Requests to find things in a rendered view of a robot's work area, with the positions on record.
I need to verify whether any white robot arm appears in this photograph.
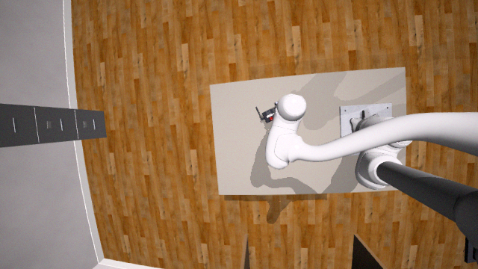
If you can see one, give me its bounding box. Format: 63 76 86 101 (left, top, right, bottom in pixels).
265 94 478 264

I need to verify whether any dark grey power strip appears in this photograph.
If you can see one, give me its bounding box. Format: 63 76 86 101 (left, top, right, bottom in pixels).
258 107 275 123

